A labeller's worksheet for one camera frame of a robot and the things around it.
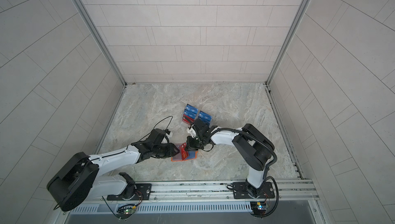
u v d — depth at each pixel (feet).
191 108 2.99
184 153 2.66
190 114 2.98
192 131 2.70
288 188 2.42
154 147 2.20
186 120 3.01
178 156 2.65
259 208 2.23
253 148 1.53
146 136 2.23
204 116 2.91
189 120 2.76
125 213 2.14
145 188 2.38
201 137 2.23
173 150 2.58
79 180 1.33
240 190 2.33
